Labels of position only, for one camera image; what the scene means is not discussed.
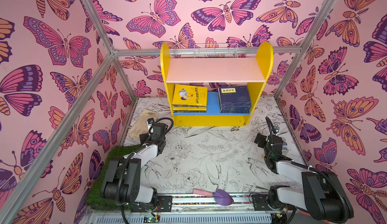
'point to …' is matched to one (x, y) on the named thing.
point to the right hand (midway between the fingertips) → (268, 133)
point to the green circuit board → (150, 219)
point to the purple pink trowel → (221, 197)
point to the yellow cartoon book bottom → (189, 96)
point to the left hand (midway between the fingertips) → (151, 131)
